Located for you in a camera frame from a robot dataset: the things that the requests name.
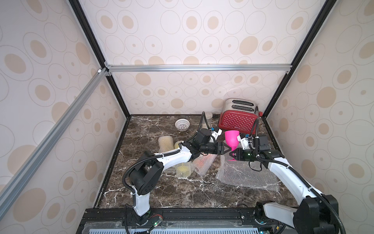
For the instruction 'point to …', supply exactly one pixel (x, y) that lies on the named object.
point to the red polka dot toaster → (239, 114)
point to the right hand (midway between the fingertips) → (236, 153)
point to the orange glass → (202, 162)
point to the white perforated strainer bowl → (182, 124)
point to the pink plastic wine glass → (231, 138)
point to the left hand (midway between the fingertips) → (232, 149)
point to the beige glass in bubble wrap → (166, 143)
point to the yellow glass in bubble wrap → (185, 169)
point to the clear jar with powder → (209, 116)
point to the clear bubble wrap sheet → (249, 174)
